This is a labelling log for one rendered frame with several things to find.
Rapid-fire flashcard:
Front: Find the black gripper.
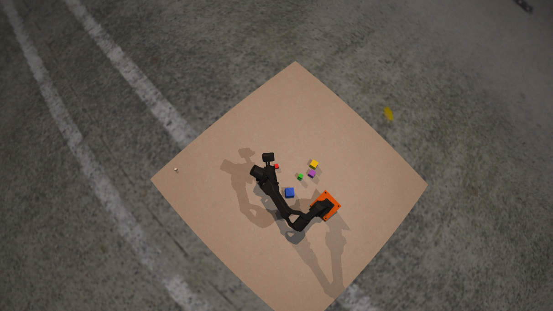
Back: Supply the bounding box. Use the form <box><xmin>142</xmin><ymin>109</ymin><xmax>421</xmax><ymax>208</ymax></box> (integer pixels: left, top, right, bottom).
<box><xmin>262</xmin><ymin>152</ymin><xmax>277</xmax><ymax>181</ymax></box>

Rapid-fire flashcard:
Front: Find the yellow block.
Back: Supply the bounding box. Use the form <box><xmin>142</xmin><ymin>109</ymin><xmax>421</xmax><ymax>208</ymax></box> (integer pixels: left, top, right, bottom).
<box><xmin>309</xmin><ymin>160</ymin><xmax>318</xmax><ymax>170</ymax></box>

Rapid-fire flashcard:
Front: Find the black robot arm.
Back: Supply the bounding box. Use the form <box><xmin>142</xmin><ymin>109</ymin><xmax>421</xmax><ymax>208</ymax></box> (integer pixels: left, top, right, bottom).
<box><xmin>250</xmin><ymin>165</ymin><xmax>334</xmax><ymax>232</ymax></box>

